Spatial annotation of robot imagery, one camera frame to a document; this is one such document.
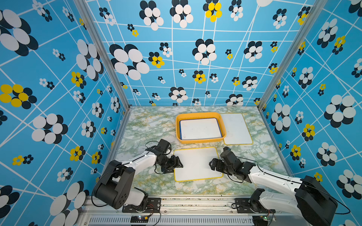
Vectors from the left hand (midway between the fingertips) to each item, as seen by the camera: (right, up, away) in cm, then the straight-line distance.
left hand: (181, 166), depth 84 cm
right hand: (+20, 0, +2) cm, 21 cm away
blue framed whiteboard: (+12, +22, +21) cm, 32 cm away
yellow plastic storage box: (+14, +32, +25) cm, 43 cm away
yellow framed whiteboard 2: (+41, +20, +21) cm, 50 cm away
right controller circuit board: (+41, -22, -15) cm, 49 cm away
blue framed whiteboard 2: (+13, +22, +21) cm, 33 cm away
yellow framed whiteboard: (+9, +1, +5) cm, 10 cm away
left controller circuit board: (-22, -23, -12) cm, 34 cm away
